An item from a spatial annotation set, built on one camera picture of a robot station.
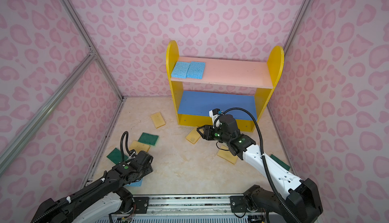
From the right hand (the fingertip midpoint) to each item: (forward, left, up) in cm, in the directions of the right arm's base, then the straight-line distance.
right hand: (200, 129), depth 74 cm
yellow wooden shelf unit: (+49, -27, -17) cm, 59 cm away
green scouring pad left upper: (+6, +33, -21) cm, 40 cm away
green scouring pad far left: (-6, +50, -21) cm, 54 cm away
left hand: (-11, +29, -22) cm, 38 cm away
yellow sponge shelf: (+8, +5, -22) cm, 24 cm away
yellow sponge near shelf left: (+20, +30, -21) cm, 42 cm away
